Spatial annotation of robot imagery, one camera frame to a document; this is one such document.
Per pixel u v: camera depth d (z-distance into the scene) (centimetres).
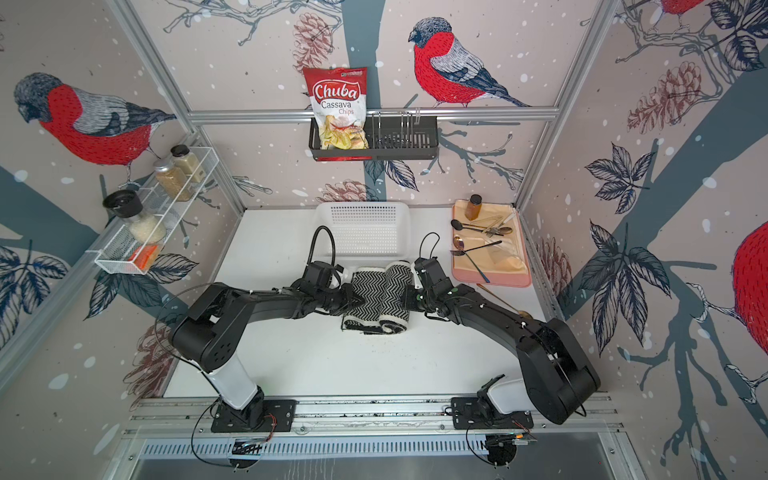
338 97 82
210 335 48
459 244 107
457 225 114
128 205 64
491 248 107
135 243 71
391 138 107
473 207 112
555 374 42
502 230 111
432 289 67
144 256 66
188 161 81
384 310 82
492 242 110
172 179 76
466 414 73
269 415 73
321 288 78
